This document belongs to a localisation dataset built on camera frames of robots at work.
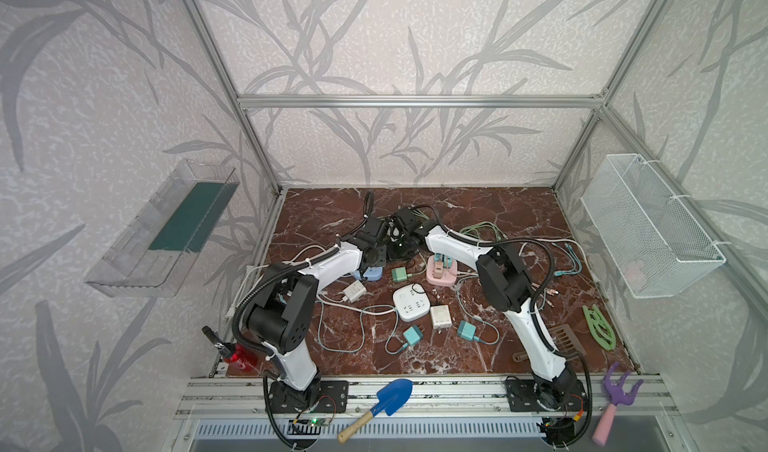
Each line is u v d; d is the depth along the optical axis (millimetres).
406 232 800
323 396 725
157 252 639
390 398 737
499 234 1070
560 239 1058
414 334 824
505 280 587
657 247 622
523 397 723
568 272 963
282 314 468
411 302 876
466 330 825
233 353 697
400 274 937
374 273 938
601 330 844
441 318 844
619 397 739
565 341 826
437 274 912
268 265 497
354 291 907
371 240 734
